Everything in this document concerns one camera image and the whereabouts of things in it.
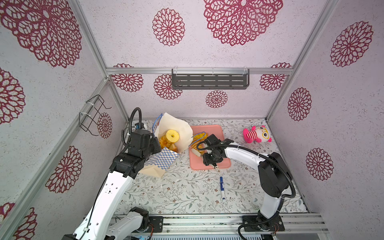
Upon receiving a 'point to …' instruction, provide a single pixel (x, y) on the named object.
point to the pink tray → (196, 162)
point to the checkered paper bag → (157, 164)
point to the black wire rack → (88, 122)
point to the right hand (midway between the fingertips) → (206, 159)
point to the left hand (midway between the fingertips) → (155, 143)
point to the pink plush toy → (259, 135)
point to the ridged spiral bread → (200, 146)
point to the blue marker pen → (222, 188)
